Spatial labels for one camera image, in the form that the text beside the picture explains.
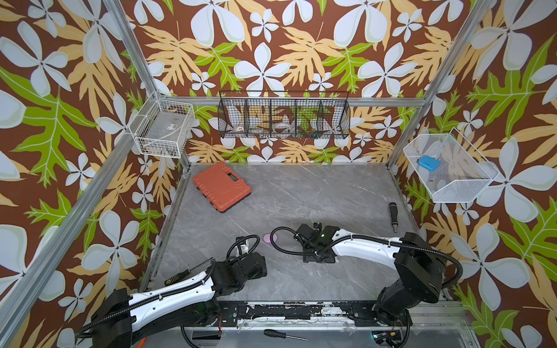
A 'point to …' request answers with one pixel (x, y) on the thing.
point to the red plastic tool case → (222, 185)
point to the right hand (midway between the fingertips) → (310, 257)
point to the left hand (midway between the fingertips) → (256, 262)
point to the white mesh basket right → (450, 169)
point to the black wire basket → (284, 114)
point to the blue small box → (428, 162)
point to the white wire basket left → (162, 127)
